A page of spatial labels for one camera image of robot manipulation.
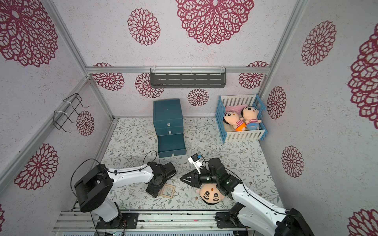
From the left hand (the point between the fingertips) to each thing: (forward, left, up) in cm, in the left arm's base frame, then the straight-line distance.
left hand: (162, 186), depth 86 cm
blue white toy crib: (+34, -42, +8) cm, 54 cm away
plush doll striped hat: (-6, -27, +9) cm, 29 cm away
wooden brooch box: (-3, -4, +1) cm, 5 cm away
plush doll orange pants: (+44, -46, +12) cm, 64 cm away
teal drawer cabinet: (+35, -3, +19) cm, 40 cm away
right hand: (-1, -14, +15) cm, 20 cm away
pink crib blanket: (+55, -53, +9) cm, 77 cm away
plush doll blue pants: (+45, -59, +14) cm, 75 cm away
